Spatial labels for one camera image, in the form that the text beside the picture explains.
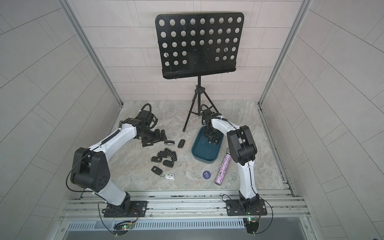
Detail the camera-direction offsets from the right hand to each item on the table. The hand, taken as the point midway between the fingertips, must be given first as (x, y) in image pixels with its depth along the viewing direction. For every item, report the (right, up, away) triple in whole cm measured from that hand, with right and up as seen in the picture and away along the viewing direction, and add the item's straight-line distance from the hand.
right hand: (209, 135), depth 99 cm
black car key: (-32, -12, -13) cm, 37 cm away
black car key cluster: (-29, -10, -11) cm, 33 cm away
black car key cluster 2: (-26, -8, -11) cm, 29 cm away
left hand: (-28, 0, -12) cm, 30 cm away
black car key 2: (-25, -14, -15) cm, 32 cm away
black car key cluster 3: (-22, -11, -13) cm, 28 cm away
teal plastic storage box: (-5, -8, -10) cm, 14 cm away
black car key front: (-31, -17, -17) cm, 39 cm away
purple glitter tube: (+7, -15, -17) cm, 24 cm away
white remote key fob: (-23, -20, -19) cm, 35 cm away
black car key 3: (+4, -2, -6) cm, 7 cm away
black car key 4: (-18, -4, -6) cm, 20 cm away
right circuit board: (+18, -36, -31) cm, 51 cm away
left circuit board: (-41, -37, -34) cm, 65 cm away
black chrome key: (-26, -4, -7) cm, 27 cm away
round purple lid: (-3, -20, -17) cm, 26 cm away
